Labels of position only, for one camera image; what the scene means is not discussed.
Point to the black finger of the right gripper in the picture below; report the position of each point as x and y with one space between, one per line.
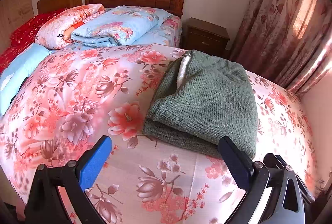
298 182

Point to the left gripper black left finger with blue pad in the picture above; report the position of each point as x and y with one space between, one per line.
45 204

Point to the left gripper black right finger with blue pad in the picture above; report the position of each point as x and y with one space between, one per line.
272 193

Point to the green and white knit sweater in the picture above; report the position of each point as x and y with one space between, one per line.
201 99

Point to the pink floral bed sheet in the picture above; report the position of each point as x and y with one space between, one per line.
73 98

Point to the floral pink curtain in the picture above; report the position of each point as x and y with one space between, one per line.
286 41

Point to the light blue cloud blanket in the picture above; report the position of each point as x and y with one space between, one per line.
18 71

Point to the dark wooden nightstand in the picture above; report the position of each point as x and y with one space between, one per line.
206 37

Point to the red patterned bedding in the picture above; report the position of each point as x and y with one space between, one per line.
22 37

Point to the folded pink floral quilt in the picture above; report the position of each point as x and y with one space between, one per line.
55 34

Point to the folded light blue floral quilt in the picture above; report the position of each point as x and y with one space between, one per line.
122 25

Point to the light wooden wardrobe door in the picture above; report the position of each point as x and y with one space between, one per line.
14 13

